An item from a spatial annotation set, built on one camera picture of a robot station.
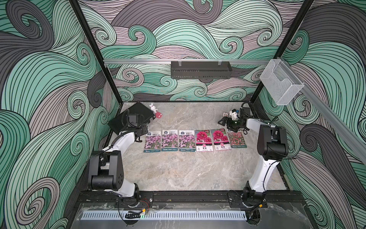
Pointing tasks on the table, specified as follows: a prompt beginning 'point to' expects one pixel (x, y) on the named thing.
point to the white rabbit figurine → (153, 108)
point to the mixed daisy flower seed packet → (237, 140)
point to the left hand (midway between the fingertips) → (142, 127)
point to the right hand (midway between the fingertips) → (222, 124)
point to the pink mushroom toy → (158, 115)
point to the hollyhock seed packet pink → (220, 139)
